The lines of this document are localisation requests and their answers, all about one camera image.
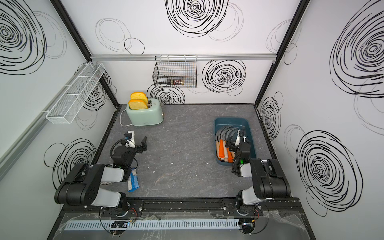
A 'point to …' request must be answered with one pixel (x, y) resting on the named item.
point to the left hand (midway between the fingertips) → (137, 136)
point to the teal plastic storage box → (221, 122)
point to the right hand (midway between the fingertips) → (238, 137)
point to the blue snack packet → (133, 182)
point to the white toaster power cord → (128, 125)
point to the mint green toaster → (152, 115)
